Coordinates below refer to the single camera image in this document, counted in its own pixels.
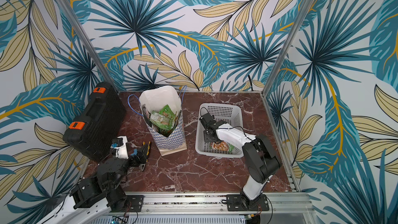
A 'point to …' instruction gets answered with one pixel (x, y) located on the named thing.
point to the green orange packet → (166, 130)
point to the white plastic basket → (231, 114)
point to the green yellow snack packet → (168, 113)
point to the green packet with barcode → (164, 118)
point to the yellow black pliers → (143, 155)
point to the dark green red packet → (146, 115)
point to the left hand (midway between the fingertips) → (139, 147)
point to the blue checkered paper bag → (155, 98)
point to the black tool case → (93, 130)
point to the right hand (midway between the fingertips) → (213, 136)
